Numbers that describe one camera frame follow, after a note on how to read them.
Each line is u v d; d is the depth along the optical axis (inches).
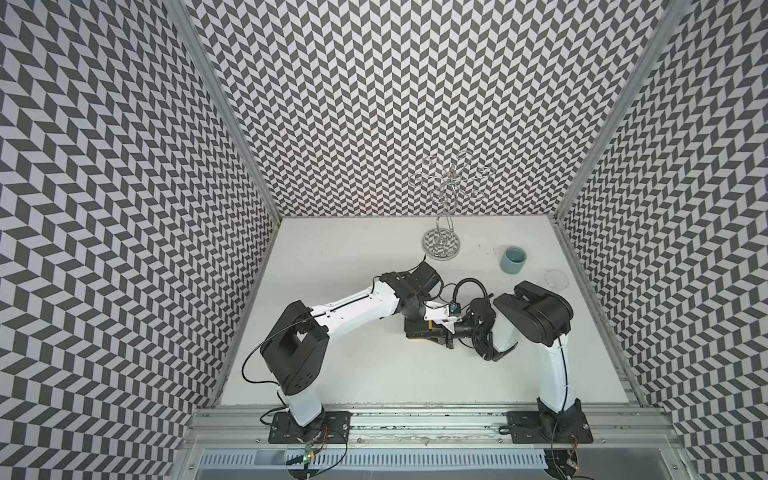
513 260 39.8
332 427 28.4
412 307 24.3
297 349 17.5
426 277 26.1
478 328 30.5
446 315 28.5
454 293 29.7
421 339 35.0
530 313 22.0
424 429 29.1
